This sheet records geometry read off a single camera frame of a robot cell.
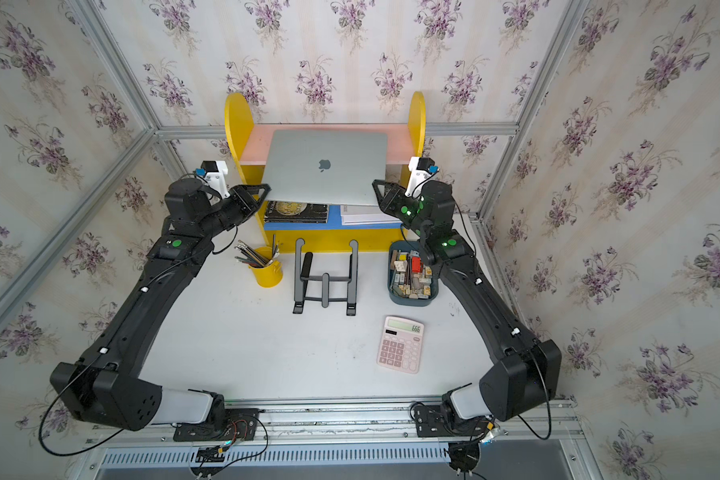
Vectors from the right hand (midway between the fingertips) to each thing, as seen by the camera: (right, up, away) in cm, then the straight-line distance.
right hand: (375, 185), depth 69 cm
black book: (-26, -3, +32) cm, 41 cm away
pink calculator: (+8, -43, +16) cm, 47 cm away
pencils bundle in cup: (-38, -19, +24) cm, 48 cm away
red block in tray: (+16, -21, +32) cm, 42 cm away
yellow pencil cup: (-33, -24, +28) cm, 50 cm away
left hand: (-22, -2, -1) cm, 22 cm away
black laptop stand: (-15, -28, +24) cm, 40 cm away
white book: (-2, -4, +29) cm, 30 cm away
